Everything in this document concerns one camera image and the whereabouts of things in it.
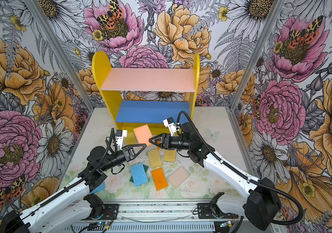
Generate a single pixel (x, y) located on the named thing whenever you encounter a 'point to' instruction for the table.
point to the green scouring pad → (145, 168)
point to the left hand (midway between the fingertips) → (146, 149)
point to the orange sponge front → (159, 179)
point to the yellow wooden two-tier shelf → (139, 96)
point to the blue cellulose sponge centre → (139, 175)
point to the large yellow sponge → (154, 158)
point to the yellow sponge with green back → (170, 156)
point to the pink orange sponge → (142, 134)
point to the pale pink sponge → (177, 177)
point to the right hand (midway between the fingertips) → (152, 146)
